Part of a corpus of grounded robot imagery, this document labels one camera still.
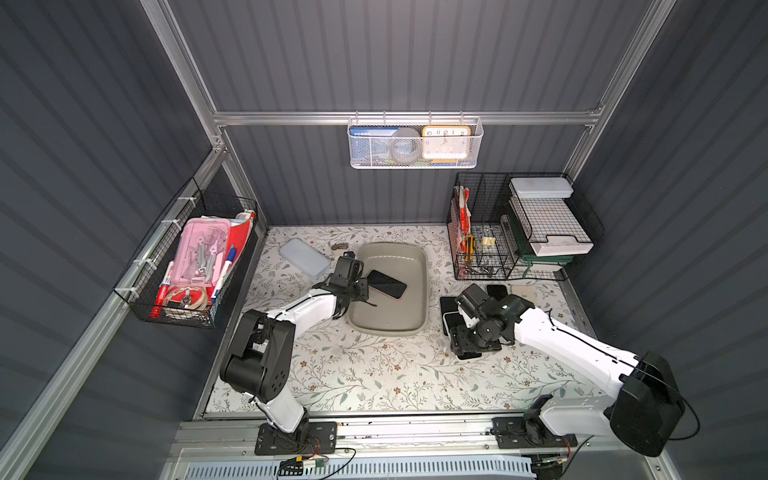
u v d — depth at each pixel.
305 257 1.10
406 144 0.91
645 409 0.40
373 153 0.87
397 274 1.05
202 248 0.72
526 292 1.02
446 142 0.88
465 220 1.15
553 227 0.94
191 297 0.67
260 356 0.47
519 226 0.99
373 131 0.86
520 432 0.72
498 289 1.03
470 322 0.72
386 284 1.09
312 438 0.73
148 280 0.63
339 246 1.13
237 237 0.77
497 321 0.57
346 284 0.73
